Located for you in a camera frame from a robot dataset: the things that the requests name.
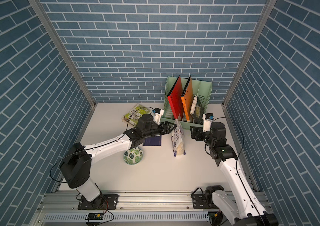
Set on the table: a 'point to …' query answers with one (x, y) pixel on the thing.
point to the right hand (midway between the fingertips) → (198, 127)
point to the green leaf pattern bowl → (133, 156)
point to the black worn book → (196, 110)
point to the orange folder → (188, 100)
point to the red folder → (175, 98)
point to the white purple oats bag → (178, 138)
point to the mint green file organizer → (201, 88)
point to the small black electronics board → (95, 216)
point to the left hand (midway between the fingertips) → (177, 127)
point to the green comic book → (132, 116)
